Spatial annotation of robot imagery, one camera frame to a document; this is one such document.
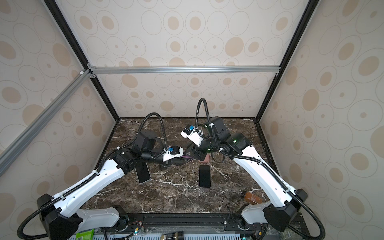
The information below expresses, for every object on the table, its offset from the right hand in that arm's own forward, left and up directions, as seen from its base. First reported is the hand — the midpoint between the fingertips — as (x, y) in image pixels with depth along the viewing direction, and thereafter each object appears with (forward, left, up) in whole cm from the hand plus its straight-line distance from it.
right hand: (188, 149), depth 66 cm
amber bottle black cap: (-14, -32, -27) cm, 44 cm away
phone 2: (-4, +4, -3) cm, 6 cm away
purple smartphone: (0, -8, -29) cm, 30 cm away
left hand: (-3, +2, -2) cm, 4 cm away
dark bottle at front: (-29, +6, -26) cm, 40 cm away
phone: (+3, +29, -28) cm, 41 cm away
